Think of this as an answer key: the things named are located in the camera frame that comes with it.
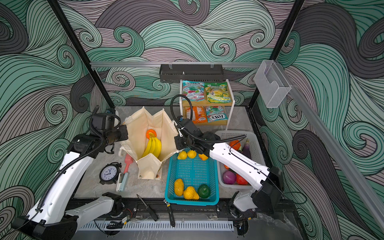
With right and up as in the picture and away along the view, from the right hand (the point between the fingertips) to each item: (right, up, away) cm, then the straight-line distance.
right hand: (178, 138), depth 74 cm
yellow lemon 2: (+7, -12, +15) cm, 20 cm away
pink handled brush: (-31, -15, +15) cm, 37 cm away
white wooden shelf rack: (+13, +18, +4) cm, 23 cm away
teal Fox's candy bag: (+22, +13, +17) cm, 31 cm away
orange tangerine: (-19, +2, +21) cm, 29 cm away
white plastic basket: (+45, -9, +10) cm, 47 cm away
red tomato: (+33, -22, +2) cm, 40 cm away
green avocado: (+13, -27, 0) cm, 30 cm away
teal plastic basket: (+8, -21, +12) cm, 26 cm away
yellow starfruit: (0, -26, +2) cm, 26 cm away
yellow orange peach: (+14, -13, +14) cm, 24 cm away
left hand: (-26, +5, -3) cm, 27 cm away
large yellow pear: (+6, -28, 0) cm, 29 cm away
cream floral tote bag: (-21, -2, +19) cm, 28 cm away
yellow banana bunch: (-16, -7, +15) cm, 23 cm away
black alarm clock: (-40, -21, +9) cm, 46 cm away
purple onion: (+27, -21, +4) cm, 35 cm away
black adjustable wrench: (-3, -37, -3) cm, 37 cm away
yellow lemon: (+1, -12, +14) cm, 19 cm away
